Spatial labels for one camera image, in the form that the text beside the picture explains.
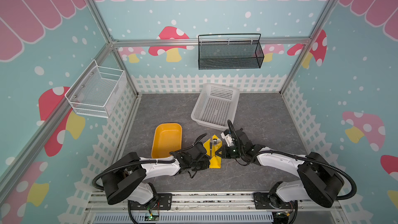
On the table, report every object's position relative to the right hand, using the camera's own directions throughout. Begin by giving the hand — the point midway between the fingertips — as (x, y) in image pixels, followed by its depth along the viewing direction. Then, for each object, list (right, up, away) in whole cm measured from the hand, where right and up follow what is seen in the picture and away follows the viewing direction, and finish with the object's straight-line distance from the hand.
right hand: (214, 153), depth 83 cm
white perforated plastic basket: (+5, +27, +30) cm, 41 cm away
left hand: (-2, -8, +1) cm, 8 cm away
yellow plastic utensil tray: (-29, +5, +14) cm, 32 cm away
